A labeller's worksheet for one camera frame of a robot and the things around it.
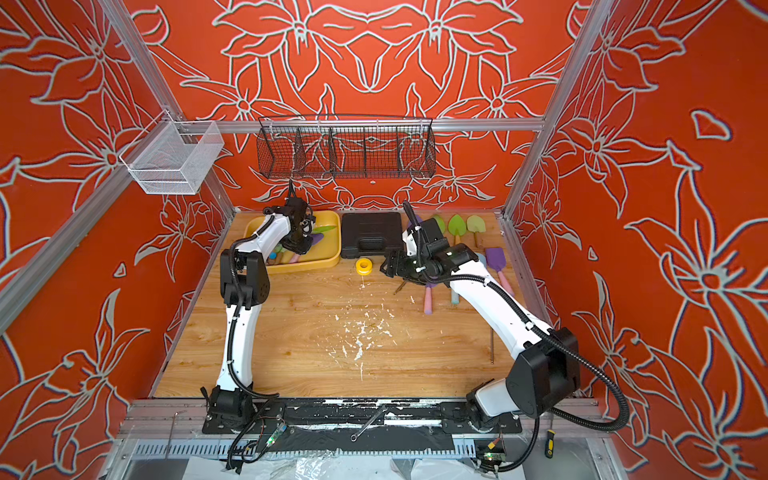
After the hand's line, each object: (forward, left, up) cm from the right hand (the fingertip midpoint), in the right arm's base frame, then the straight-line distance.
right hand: (389, 266), depth 78 cm
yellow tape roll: (+13, +9, -18) cm, 24 cm away
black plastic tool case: (+23, +7, -13) cm, 28 cm away
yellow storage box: (+19, +24, -19) cm, 36 cm away
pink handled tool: (0, -12, -19) cm, 22 cm away
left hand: (+21, +33, -19) cm, 43 cm away
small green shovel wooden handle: (+28, +26, -17) cm, 42 cm away
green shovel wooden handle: (+34, -34, -19) cm, 52 cm away
